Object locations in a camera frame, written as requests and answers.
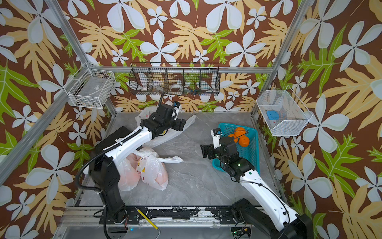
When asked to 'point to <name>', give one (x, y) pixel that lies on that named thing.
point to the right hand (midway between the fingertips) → (207, 143)
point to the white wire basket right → (283, 112)
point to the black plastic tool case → (122, 132)
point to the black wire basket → (175, 78)
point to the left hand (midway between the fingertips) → (180, 117)
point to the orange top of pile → (239, 131)
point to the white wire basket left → (90, 87)
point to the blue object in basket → (273, 115)
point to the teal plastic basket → (217, 165)
